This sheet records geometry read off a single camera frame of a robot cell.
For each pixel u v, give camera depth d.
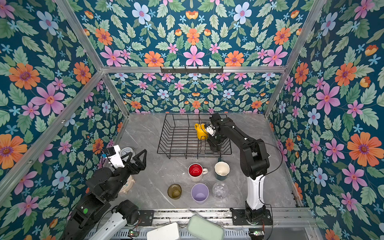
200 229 0.69
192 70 0.93
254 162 0.52
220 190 0.82
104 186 0.45
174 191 0.81
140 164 0.58
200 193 0.82
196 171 0.88
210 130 0.88
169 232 0.66
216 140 0.84
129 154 0.67
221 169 0.86
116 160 0.55
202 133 0.94
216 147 0.91
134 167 0.57
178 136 1.05
